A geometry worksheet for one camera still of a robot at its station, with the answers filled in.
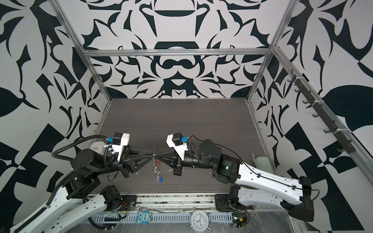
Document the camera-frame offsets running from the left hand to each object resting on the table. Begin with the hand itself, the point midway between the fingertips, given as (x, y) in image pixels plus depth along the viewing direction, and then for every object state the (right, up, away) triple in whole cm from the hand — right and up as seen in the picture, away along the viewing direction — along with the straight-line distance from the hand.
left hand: (152, 153), depth 50 cm
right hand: (+2, -1, +1) cm, 2 cm away
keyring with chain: (+1, -6, +3) cm, 7 cm away
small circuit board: (+37, -37, +21) cm, 56 cm away
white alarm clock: (+17, -35, +17) cm, 43 cm away
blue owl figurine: (-8, -35, +19) cm, 41 cm away
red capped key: (+2, -4, +1) cm, 4 cm away
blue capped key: (0, -17, +16) cm, 23 cm away
